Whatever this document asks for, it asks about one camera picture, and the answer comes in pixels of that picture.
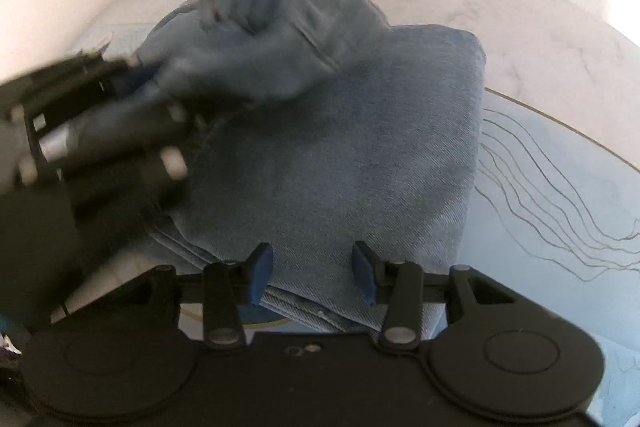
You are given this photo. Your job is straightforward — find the blue patterned table mat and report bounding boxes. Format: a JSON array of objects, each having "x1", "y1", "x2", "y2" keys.
[{"x1": 169, "y1": 85, "x2": 640, "y2": 427}]

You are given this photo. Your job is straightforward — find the blue denim jeans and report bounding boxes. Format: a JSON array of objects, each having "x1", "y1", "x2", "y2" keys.
[{"x1": 138, "y1": 0, "x2": 486, "y2": 333}]

